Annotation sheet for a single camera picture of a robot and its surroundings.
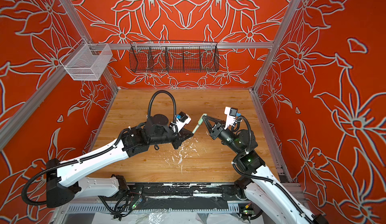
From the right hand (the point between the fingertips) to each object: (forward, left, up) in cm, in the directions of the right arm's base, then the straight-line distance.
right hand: (201, 119), depth 61 cm
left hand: (-2, +4, -7) cm, 8 cm away
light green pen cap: (+1, 0, -1) cm, 2 cm away
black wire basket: (+54, +15, -4) cm, 56 cm away
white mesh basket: (+46, +69, -1) cm, 83 cm away
